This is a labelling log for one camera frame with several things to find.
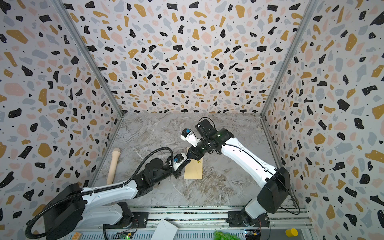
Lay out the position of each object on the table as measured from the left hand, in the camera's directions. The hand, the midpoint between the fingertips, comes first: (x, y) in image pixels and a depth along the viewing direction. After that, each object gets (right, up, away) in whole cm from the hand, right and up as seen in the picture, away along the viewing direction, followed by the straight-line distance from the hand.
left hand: (188, 156), depth 75 cm
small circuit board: (-30, -36, -5) cm, 47 cm away
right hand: (-1, +2, -2) cm, 3 cm away
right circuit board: (+31, -37, -4) cm, 49 cm away
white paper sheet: (-10, -33, -7) cm, 35 cm away
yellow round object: (+47, -32, -9) cm, 58 cm away
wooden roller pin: (-47, -6, +17) cm, 50 cm away
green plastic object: (+15, -34, -9) cm, 38 cm away
